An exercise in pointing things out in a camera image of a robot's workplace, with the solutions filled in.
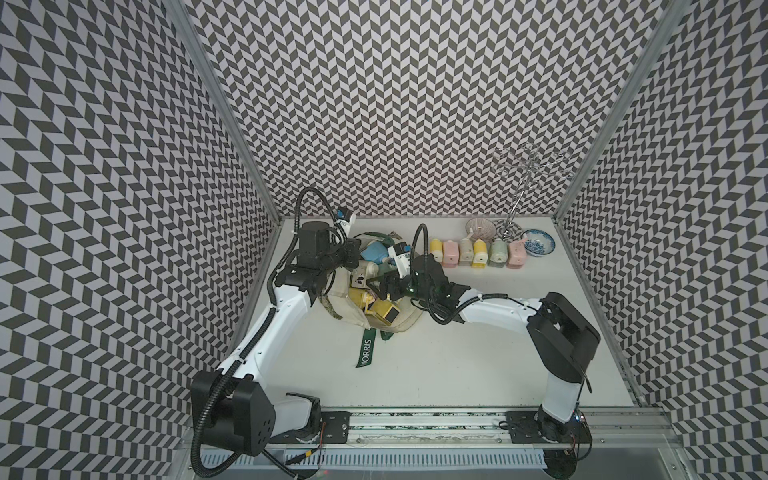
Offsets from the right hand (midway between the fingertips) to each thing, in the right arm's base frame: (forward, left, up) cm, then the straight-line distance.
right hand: (375, 282), depth 83 cm
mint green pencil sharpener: (+16, -40, -8) cm, 44 cm away
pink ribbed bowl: (+31, -38, -12) cm, 50 cm away
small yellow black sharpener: (-5, -2, -7) cm, 9 cm away
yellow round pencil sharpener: (+15, -34, -9) cm, 38 cm away
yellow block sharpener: (-2, +5, -5) cm, 7 cm away
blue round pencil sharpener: (+12, +1, -1) cm, 12 cm away
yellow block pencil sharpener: (+17, -19, -7) cm, 27 cm away
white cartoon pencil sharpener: (+16, -29, -8) cm, 34 cm away
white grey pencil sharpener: (+3, +5, -1) cm, 6 cm away
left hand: (+7, +4, +10) cm, 12 cm away
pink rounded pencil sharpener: (+16, -24, -8) cm, 30 cm away
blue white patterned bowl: (+24, -58, -13) cm, 64 cm away
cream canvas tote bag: (-5, +10, -2) cm, 12 cm away
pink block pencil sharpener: (+16, -46, -9) cm, 49 cm away
